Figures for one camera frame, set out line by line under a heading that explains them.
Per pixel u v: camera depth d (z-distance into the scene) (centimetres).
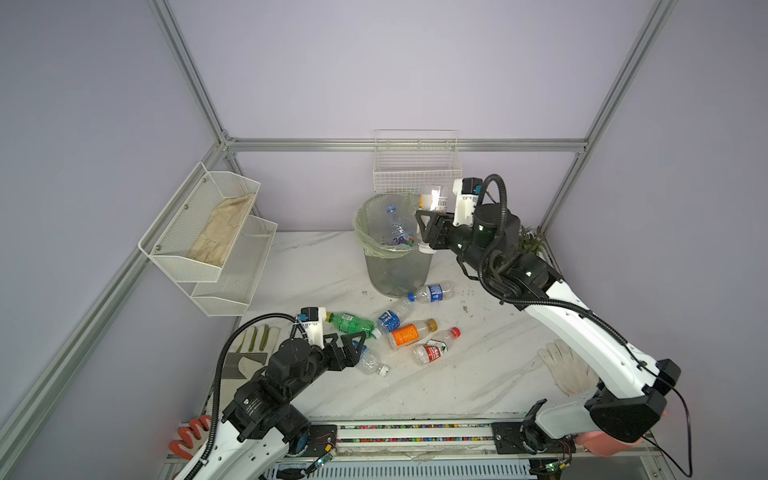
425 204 62
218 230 80
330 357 60
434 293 96
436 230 55
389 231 96
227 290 89
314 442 73
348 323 88
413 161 95
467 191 53
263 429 48
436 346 84
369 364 82
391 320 90
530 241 96
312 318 61
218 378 51
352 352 62
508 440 73
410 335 86
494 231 43
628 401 40
